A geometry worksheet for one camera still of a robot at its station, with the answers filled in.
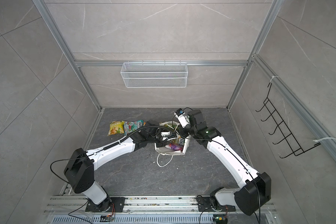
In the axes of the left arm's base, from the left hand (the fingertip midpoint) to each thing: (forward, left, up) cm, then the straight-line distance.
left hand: (172, 133), depth 82 cm
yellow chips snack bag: (+15, +41, -13) cm, 46 cm away
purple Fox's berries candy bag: (-4, -2, -9) cm, 10 cm away
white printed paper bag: (-9, 0, +9) cm, 13 cm away
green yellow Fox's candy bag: (+1, -5, -10) cm, 11 cm away
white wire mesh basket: (+44, +11, +12) cm, 47 cm away
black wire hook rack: (-20, -52, +15) cm, 58 cm away
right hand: (+2, -5, +6) cm, 8 cm away
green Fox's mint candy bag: (+17, +32, -15) cm, 39 cm away
